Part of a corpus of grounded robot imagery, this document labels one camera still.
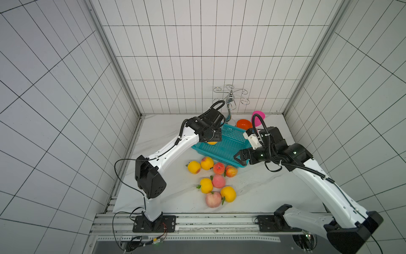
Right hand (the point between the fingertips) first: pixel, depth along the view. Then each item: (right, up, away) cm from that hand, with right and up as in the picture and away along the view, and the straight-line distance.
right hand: (241, 151), depth 72 cm
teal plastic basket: (+2, +1, +31) cm, 31 cm away
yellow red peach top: (-16, -9, +15) cm, 24 cm away
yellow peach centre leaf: (-17, -19, +7) cm, 26 cm away
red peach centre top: (-9, -12, +13) cm, 20 cm away
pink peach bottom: (-13, -24, +2) cm, 27 cm away
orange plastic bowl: (+13, +13, +45) cm, 48 cm away
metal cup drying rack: (-1, +31, +18) cm, 35 cm away
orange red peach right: (-3, -13, +12) cm, 18 cm away
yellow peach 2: (-5, -23, +5) cm, 24 cm away
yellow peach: (-23, -11, +14) cm, 29 cm away
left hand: (-14, +5, +8) cm, 17 cm away
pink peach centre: (-10, -17, +9) cm, 22 cm away
